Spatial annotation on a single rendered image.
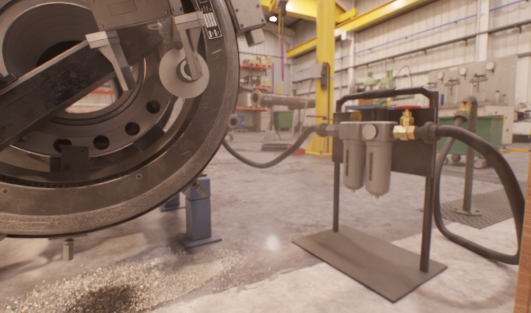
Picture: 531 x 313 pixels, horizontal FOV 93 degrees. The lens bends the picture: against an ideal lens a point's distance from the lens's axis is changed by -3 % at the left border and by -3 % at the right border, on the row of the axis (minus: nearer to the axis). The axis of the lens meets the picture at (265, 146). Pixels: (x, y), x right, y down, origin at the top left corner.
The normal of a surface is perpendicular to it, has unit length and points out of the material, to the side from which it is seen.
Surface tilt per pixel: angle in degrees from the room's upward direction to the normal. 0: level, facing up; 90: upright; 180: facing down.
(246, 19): 90
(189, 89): 90
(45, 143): 90
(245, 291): 0
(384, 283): 0
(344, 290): 0
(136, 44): 90
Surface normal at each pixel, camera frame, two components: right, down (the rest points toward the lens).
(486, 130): -0.81, 0.05
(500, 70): -0.96, 0.02
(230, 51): 0.67, 0.04
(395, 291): 0.00, -1.00
